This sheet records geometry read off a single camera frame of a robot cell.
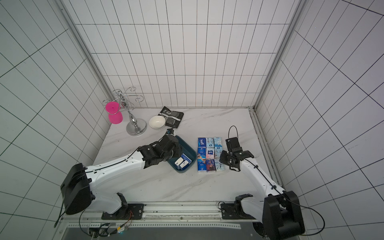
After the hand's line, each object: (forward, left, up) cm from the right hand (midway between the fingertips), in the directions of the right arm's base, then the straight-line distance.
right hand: (218, 157), depth 87 cm
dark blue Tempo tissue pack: (+12, +10, -3) cm, 16 cm away
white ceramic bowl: (+27, +44, -2) cm, 51 cm away
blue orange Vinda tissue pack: (+4, +10, -3) cm, 11 cm away
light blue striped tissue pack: (-4, 0, -2) cm, 5 cm away
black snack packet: (+31, +33, -2) cm, 45 cm away
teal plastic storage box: (-4, +19, +2) cm, 20 cm away
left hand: (-1, +24, +8) cm, 25 cm away
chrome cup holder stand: (+22, +58, -3) cm, 62 cm away
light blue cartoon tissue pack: (+10, 0, -2) cm, 10 cm away
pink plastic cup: (+14, +60, +24) cm, 66 cm away
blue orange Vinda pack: (-4, +10, -3) cm, 11 cm away
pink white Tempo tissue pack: (+4, +5, -3) cm, 7 cm away
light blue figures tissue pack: (+4, 0, -3) cm, 5 cm away
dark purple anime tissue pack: (-4, +5, -2) cm, 7 cm away
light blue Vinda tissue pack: (+12, +5, -3) cm, 13 cm away
